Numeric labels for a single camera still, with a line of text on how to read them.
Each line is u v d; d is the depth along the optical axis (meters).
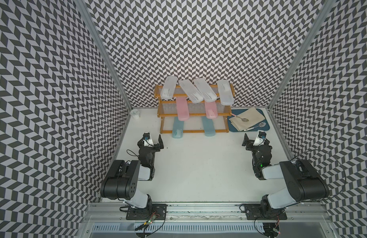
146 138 0.75
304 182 0.45
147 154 0.68
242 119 1.10
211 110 0.94
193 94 0.85
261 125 1.04
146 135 0.76
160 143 0.83
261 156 0.67
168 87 0.91
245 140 0.82
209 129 1.02
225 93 0.87
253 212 0.73
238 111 1.11
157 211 0.73
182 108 0.96
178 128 1.01
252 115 1.13
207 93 0.86
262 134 0.75
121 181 0.47
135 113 1.11
